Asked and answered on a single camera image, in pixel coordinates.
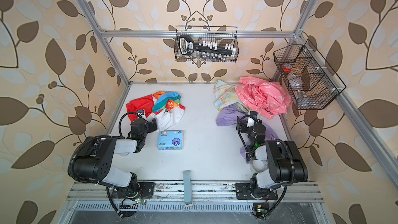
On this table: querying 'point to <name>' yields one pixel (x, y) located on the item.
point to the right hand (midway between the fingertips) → (247, 118)
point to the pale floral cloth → (226, 95)
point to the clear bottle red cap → (287, 68)
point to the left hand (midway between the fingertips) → (147, 118)
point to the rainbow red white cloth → (164, 107)
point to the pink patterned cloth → (269, 98)
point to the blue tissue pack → (170, 140)
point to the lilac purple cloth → (229, 115)
